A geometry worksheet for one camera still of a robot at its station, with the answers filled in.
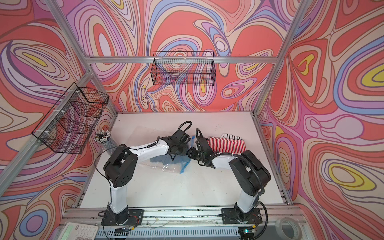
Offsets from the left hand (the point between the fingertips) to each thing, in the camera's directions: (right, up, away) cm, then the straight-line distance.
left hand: (187, 151), depth 94 cm
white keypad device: (-51, -33, -26) cm, 66 cm away
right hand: (+1, -3, -1) cm, 3 cm away
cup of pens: (-48, +10, -10) cm, 50 cm away
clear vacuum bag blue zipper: (-33, +9, +11) cm, 36 cm away
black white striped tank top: (+29, +9, +10) cm, 32 cm away
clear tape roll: (+50, -33, -24) cm, 64 cm away
